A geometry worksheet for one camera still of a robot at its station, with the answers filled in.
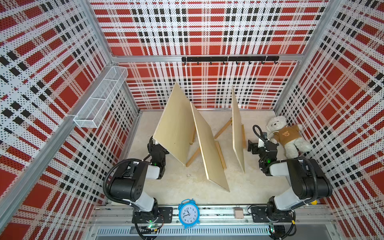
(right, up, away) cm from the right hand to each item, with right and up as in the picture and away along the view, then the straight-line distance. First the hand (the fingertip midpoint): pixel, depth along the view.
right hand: (258, 139), depth 95 cm
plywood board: (-51, +6, -11) cm, 53 cm away
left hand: (-61, 0, -1) cm, 61 cm away
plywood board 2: (-32, -4, -11) cm, 34 cm away
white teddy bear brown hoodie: (+20, +3, +1) cm, 20 cm away
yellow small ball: (-1, -15, -48) cm, 51 cm away
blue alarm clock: (-43, -34, -23) cm, 59 cm away
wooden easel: (-25, -8, -3) cm, 26 cm away
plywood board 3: (-16, +5, -10) cm, 19 cm away
